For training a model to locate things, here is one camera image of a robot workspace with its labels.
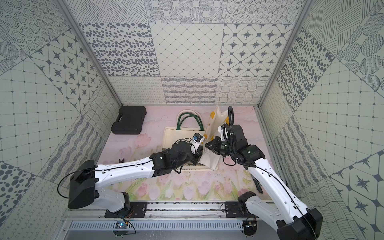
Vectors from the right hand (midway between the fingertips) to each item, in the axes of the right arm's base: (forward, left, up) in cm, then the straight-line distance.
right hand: (205, 147), depth 72 cm
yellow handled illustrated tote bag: (+22, -9, -2) cm, 24 cm away
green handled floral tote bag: (+29, +12, -21) cm, 38 cm away
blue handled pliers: (+1, +52, -21) cm, 56 cm away
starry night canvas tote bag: (+42, +11, -19) cm, 48 cm away
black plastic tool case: (+31, +54, -17) cm, 65 cm away
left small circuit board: (-30, +41, -23) cm, 56 cm away
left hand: (-2, -1, 0) cm, 2 cm away
